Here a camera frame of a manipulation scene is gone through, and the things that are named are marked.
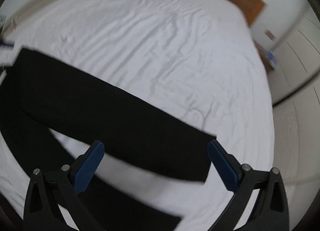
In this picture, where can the white wardrobe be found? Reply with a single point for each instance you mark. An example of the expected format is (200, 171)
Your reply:
(297, 58)

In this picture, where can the blue item on nightstand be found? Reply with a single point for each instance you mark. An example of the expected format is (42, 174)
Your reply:
(271, 60)

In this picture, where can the white bed sheet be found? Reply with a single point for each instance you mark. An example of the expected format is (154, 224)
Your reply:
(194, 59)

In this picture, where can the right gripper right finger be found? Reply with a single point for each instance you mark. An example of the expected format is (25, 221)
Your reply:
(270, 211)

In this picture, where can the black pants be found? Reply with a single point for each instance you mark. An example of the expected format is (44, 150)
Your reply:
(40, 95)

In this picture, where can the wall socket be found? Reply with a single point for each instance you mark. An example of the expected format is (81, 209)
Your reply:
(270, 35)

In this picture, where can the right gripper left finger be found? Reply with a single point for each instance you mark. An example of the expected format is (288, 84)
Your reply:
(48, 190)

